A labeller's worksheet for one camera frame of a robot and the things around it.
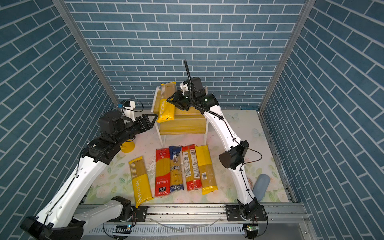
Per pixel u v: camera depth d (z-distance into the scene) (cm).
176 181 82
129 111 59
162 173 86
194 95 60
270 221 72
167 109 72
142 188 81
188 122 93
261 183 82
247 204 63
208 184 81
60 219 37
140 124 58
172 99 73
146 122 59
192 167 87
